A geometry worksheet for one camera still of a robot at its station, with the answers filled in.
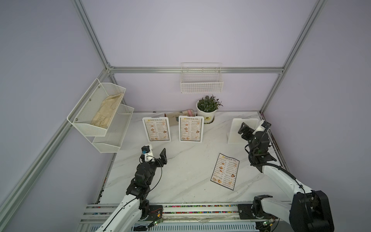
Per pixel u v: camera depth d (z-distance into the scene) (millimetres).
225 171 885
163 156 743
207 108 1008
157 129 947
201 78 951
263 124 706
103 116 769
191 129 952
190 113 1171
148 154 675
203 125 930
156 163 697
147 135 974
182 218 730
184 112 1186
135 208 548
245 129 745
